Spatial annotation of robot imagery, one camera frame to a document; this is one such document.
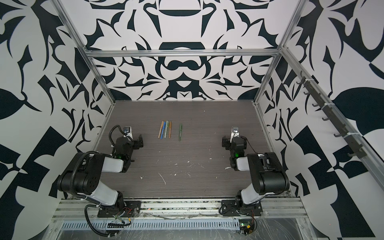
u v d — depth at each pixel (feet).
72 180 1.39
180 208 2.49
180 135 3.33
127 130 2.66
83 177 1.48
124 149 2.35
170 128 3.40
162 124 3.44
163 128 3.36
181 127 3.44
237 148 2.35
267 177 1.48
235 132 2.65
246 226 2.33
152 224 2.55
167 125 3.44
